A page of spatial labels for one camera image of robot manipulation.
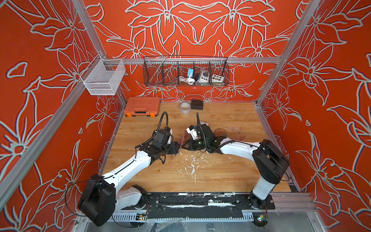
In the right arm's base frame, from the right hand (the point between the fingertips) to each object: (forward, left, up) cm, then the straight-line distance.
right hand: (179, 148), depth 81 cm
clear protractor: (+19, -28, -11) cm, 36 cm away
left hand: (+3, +2, -2) cm, 4 cm away
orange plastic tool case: (+41, +32, -8) cm, 53 cm away
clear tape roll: (+44, -2, -8) cm, 45 cm away
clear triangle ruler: (+16, -40, -12) cm, 44 cm away
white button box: (+43, -24, +18) cm, 52 cm away
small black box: (+43, -12, -8) cm, 46 cm away
